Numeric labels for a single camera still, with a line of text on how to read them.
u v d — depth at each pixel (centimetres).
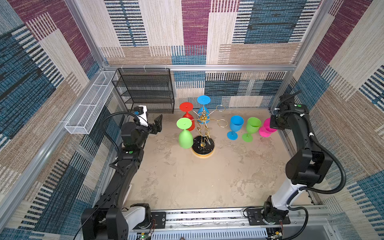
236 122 98
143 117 60
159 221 73
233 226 73
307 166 47
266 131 85
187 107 81
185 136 78
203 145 98
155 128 69
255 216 74
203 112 76
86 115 94
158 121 68
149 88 108
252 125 94
